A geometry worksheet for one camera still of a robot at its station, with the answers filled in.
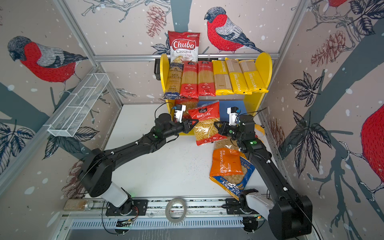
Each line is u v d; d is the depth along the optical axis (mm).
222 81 728
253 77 730
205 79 730
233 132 653
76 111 757
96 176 438
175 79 731
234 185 773
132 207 718
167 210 697
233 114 690
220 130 697
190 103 951
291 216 376
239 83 706
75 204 714
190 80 733
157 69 919
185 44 818
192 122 758
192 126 748
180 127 709
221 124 713
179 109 712
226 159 837
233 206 740
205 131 760
